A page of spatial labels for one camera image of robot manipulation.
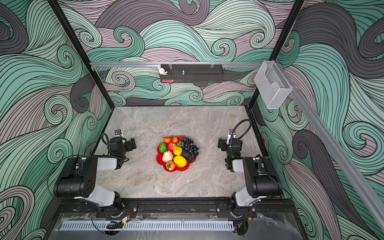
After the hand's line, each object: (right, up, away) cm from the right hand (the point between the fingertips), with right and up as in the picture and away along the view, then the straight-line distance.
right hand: (229, 137), depth 94 cm
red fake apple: (-37, -5, -4) cm, 38 cm away
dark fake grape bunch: (-27, -3, -4) cm, 27 cm away
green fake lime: (-42, -6, -4) cm, 43 cm away
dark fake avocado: (-28, -9, -6) cm, 30 cm away
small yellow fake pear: (-33, -7, -8) cm, 34 cm away
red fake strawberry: (-36, -14, -13) cm, 41 cm away
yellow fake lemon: (-31, -13, -8) cm, 35 cm away
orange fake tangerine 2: (-40, -2, -1) cm, 40 cm away
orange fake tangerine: (-35, -1, -1) cm, 35 cm away
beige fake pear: (-39, -10, -8) cm, 41 cm away
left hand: (-67, -1, +1) cm, 67 cm away
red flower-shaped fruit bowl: (-45, -10, -4) cm, 46 cm away
